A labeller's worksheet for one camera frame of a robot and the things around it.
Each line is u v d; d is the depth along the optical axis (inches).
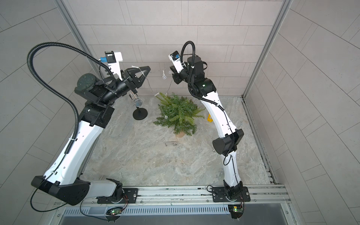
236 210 26.8
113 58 16.7
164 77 24.0
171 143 34.9
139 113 41.0
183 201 27.8
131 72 18.2
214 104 20.1
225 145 19.2
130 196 27.7
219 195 27.9
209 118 21.5
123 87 18.3
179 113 27.2
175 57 22.8
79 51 15.0
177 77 25.2
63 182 14.4
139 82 19.3
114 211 25.3
